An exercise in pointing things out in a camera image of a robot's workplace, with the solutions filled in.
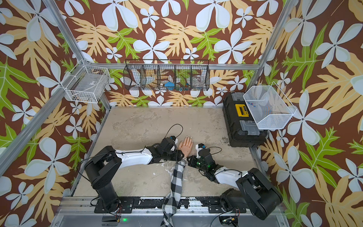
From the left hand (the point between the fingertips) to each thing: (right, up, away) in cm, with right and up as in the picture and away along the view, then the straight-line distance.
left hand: (182, 153), depth 89 cm
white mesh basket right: (+53, +29, -6) cm, 60 cm away
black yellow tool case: (+37, +18, -3) cm, 41 cm away
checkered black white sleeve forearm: (-6, -21, -20) cm, 30 cm away
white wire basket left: (-59, +44, -3) cm, 74 cm away
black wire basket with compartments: (-11, +53, +8) cm, 55 cm away
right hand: (+2, -3, -2) cm, 3 cm away
